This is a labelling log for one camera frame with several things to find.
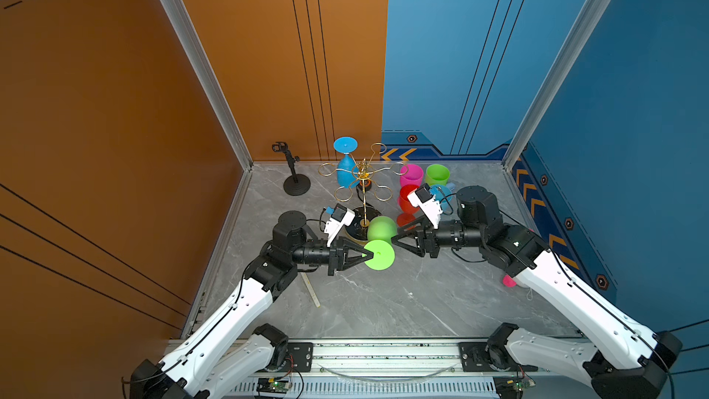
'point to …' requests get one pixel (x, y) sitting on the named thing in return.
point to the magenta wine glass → (411, 175)
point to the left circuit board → (273, 385)
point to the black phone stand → (297, 184)
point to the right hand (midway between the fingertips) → (399, 235)
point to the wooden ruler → (310, 288)
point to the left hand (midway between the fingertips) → (370, 256)
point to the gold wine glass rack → (366, 172)
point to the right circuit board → (510, 386)
